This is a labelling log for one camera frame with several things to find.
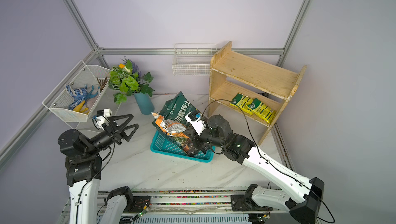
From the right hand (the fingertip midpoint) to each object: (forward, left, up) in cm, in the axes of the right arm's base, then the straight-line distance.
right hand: (186, 132), depth 66 cm
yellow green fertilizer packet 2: (+17, -39, -6) cm, 43 cm away
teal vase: (+34, +31, -17) cm, 49 cm away
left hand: (-1, +19, +9) cm, 21 cm away
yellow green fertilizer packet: (+24, -30, -6) cm, 39 cm away
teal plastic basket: (+9, +17, -27) cm, 34 cm away
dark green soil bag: (+16, +5, -2) cm, 17 cm away
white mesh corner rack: (+37, +56, +3) cm, 67 cm away
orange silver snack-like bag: (-1, +5, +5) cm, 7 cm away
